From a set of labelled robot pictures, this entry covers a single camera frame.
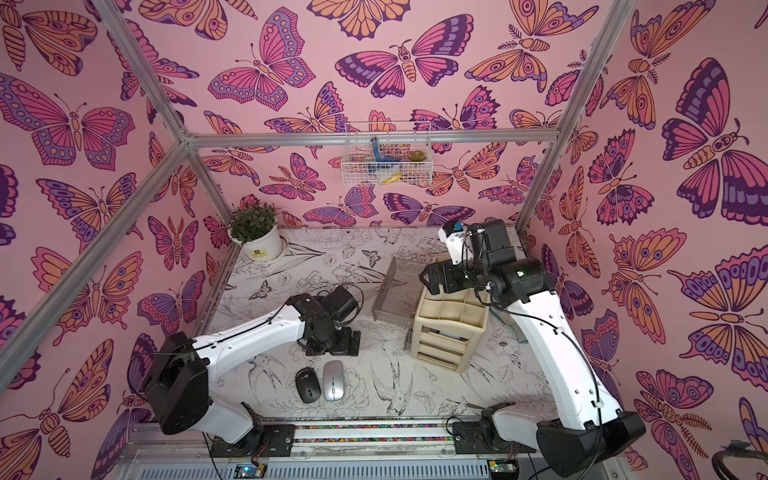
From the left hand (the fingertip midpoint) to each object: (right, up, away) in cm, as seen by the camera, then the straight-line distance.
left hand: (349, 349), depth 82 cm
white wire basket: (+10, +58, +13) cm, 61 cm away
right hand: (+24, +23, -12) cm, 35 cm away
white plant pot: (-32, +28, +23) cm, 49 cm away
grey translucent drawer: (+15, +13, +21) cm, 29 cm away
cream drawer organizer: (+24, +9, -13) cm, 29 cm away
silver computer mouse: (-4, -8, 0) cm, 9 cm away
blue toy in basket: (+8, +57, +13) cm, 59 cm away
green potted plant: (-34, +37, +16) cm, 53 cm away
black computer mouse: (-11, -9, -1) cm, 14 cm away
